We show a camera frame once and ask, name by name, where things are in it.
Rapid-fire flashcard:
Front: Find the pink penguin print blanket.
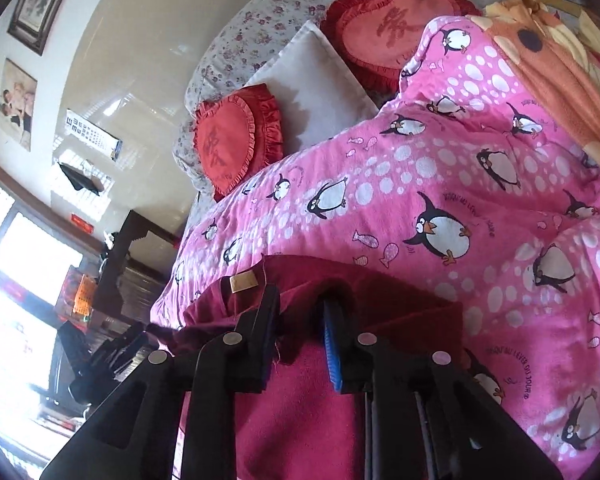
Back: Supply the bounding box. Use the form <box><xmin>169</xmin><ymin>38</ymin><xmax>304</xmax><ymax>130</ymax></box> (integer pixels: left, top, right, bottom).
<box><xmin>150</xmin><ymin>15</ymin><xmax>600</xmax><ymax>480</ymax></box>

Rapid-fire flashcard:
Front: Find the framed wall picture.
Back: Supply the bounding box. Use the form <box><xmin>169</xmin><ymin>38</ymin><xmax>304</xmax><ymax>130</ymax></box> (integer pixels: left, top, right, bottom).
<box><xmin>7</xmin><ymin>0</ymin><xmax>86</xmax><ymax>56</ymax></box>

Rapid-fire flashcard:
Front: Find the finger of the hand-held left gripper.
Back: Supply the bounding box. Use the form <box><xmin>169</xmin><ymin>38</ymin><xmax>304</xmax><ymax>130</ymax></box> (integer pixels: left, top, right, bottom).
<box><xmin>92</xmin><ymin>327</ymin><xmax>151</xmax><ymax>378</ymax></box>

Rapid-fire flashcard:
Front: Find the red heart cushion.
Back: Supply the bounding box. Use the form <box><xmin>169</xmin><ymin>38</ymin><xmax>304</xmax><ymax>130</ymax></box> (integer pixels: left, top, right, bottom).
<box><xmin>194</xmin><ymin>84</ymin><xmax>285</xmax><ymax>203</ymax></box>
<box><xmin>320</xmin><ymin>0</ymin><xmax>483</xmax><ymax>93</ymax></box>

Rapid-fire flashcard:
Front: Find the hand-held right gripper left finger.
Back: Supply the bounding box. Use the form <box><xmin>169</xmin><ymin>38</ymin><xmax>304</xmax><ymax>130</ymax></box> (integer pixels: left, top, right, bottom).
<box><xmin>39</xmin><ymin>284</ymin><xmax>281</xmax><ymax>480</ymax></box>

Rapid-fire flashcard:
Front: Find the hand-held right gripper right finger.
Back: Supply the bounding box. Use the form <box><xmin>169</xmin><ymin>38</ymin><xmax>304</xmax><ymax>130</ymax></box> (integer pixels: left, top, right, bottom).
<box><xmin>322</xmin><ymin>297</ymin><xmax>563</xmax><ymax>480</ymax></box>

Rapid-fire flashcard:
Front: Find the maroon fleece garment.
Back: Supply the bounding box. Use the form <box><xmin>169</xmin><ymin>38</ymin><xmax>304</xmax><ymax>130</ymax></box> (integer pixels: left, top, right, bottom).
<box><xmin>150</xmin><ymin>255</ymin><xmax>466</xmax><ymax>480</ymax></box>

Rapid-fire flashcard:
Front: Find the dark wooden desk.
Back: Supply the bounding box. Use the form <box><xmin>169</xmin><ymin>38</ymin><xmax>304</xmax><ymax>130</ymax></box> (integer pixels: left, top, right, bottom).
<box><xmin>95</xmin><ymin>210</ymin><xmax>188</xmax><ymax>321</ymax></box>

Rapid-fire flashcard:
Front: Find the dark hanging cloth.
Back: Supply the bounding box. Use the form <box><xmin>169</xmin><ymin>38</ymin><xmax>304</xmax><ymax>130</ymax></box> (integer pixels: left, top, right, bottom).
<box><xmin>60</xmin><ymin>162</ymin><xmax>103</xmax><ymax>197</ymax></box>

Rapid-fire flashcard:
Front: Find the white pillow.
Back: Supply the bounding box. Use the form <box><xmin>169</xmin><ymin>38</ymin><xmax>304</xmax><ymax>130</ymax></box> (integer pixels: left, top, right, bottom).
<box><xmin>242</xmin><ymin>20</ymin><xmax>381</xmax><ymax>153</ymax></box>

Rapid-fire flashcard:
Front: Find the orange plastic basket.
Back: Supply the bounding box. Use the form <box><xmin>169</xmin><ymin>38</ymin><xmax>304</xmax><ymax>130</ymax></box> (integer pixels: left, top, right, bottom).
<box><xmin>75</xmin><ymin>274</ymin><xmax>98</xmax><ymax>316</ymax></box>

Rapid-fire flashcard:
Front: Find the wall poster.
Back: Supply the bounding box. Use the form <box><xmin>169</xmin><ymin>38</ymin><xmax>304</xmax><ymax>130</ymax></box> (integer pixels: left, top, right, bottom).
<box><xmin>0</xmin><ymin>58</ymin><xmax>38</xmax><ymax>153</ymax></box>

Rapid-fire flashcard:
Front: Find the wall calendar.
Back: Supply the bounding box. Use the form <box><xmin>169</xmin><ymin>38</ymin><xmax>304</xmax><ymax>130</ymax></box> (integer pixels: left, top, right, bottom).
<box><xmin>62</xmin><ymin>108</ymin><xmax>123</xmax><ymax>161</ymax></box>

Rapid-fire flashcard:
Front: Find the orange cartoon blanket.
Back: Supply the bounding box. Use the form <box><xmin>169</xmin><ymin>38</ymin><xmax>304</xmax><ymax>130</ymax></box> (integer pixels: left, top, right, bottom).
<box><xmin>470</xmin><ymin>0</ymin><xmax>600</xmax><ymax>183</ymax></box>

